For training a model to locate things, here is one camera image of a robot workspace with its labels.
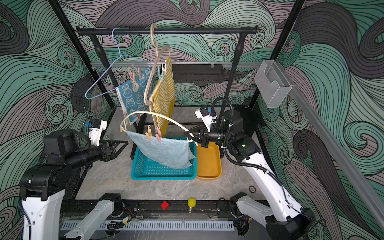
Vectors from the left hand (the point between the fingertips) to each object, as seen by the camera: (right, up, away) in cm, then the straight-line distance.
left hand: (122, 141), depth 57 cm
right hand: (+24, +2, +1) cm, 24 cm away
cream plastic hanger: (+27, 0, +1) cm, 27 cm away
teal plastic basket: (0, -21, +30) cm, 37 cm away
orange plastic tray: (+39, -18, +33) cm, 54 cm away
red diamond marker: (+14, -35, +16) cm, 41 cm away
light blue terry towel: (+16, -9, +16) cm, 25 cm away
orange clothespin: (+9, +2, +7) cm, 11 cm away
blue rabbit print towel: (-2, +17, +17) cm, 24 cm away
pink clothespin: (+13, +2, +6) cm, 15 cm away
